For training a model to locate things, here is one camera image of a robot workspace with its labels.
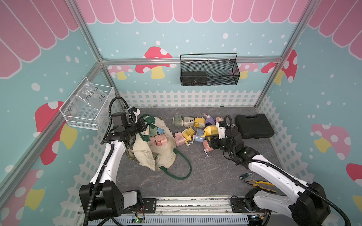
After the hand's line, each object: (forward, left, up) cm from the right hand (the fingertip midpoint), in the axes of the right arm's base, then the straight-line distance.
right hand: (209, 135), depth 80 cm
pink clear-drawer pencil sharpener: (+6, +30, -13) cm, 33 cm away
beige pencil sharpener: (+23, +11, -14) cm, 29 cm away
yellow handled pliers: (-22, -26, -17) cm, 38 cm away
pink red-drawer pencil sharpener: (+5, +36, -13) cm, 38 cm away
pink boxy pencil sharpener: (+6, +18, -14) cm, 23 cm away
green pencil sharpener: (+23, +19, -14) cm, 33 cm away
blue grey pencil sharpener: (+8, +5, -14) cm, 17 cm away
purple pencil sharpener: (+20, -4, -12) cm, 24 cm away
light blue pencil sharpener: (+11, +30, -10) cm, 34 cm away
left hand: (+6, +34, +5) cm, 35 cm away
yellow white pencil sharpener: (0, 0, +6) cm, 6 cm away
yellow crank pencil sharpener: (+12, +12, -15) cm, 23 cm away
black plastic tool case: (+15, -36, -13) cm, 41 cm away
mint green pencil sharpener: (+9, +35, -8) cm, 37 cm away
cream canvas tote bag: (-7, +40, -4) cm, 40 cm away
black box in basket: (+32, +7, +16) cm, 37 cm away
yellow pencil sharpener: (+22, +3, -15) cm, 27 cm away
